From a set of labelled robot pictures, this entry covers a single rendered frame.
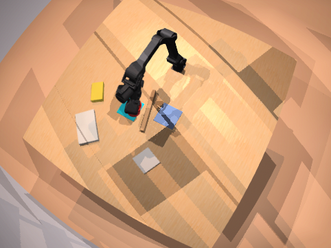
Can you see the white square pad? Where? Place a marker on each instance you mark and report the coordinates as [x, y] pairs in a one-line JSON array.
[[146, 160]]

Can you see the yellow rectangular block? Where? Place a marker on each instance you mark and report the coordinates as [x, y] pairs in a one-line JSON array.
[[97, 92]]

